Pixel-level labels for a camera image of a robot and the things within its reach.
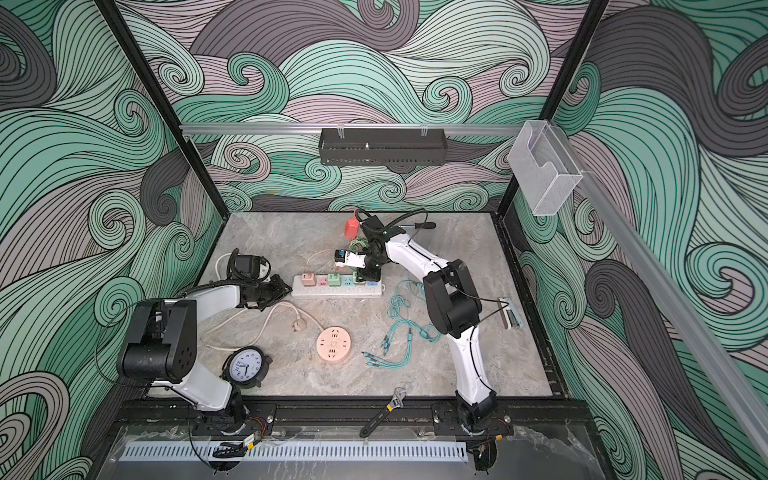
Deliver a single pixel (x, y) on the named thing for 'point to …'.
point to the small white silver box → (509, 314)
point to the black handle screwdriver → (425, 225)
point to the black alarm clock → (245, 366)
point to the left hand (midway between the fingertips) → (290, 287)
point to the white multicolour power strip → (347, 289)
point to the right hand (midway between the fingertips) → (362, 270)
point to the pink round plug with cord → (298, 326)
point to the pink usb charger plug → (308, 279)
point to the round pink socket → (333, 344)
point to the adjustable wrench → (396, 402)
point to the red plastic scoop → (351, 227)
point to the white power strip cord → (216, 270)
